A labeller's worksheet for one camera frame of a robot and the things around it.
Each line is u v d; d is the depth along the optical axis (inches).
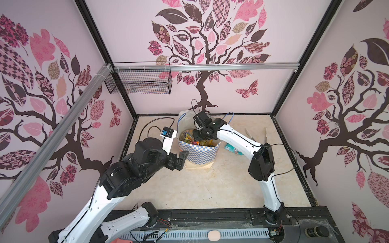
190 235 27.4
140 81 48.0
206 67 37.1
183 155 20.0
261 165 21.7
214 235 27.3
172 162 19.8
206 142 32.6
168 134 20.1
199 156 30.6
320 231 24.4
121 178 14.2
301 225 28.6
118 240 26.4
